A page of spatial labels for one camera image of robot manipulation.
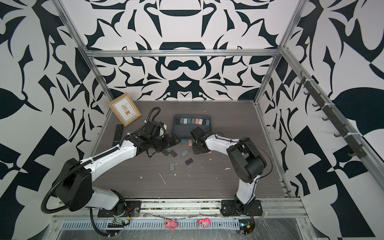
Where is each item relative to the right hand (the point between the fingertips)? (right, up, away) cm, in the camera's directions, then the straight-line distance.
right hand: (197, 147), depth 96 cm
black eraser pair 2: (-16, -3, -2) cm, 16 cm away
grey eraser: (-15, -9, -8) cm, 20 cm away
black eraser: (-14, +16, +13) cm, 25 cm away
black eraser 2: (-5, -7, -6) cm, 10 cm away
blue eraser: (-11, +17, +13) cm, 24 cm away
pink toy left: (-13, -29, -27) cm, 42 cm away
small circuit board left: (-38, -29, -27) cm, 54 cm away
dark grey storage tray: (-10, +14, +12) cm, 21 cm away
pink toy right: (+2, -30, -26) cm, 39 cm away
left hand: (-13, +6, -12) cm, 19 cm away
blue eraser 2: (+7, +15, +12) cm, 21 cm away
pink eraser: (-5, +3, +1) cm, 6 cm away
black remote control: (-52, +8, +3) cm, 53 cm away
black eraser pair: (-20, -2, -2) cm, 20 cm away
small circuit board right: (+22, -32, -24) cm, 45 cm away
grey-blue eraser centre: (-8, -3, -2) cm, 9 cm away
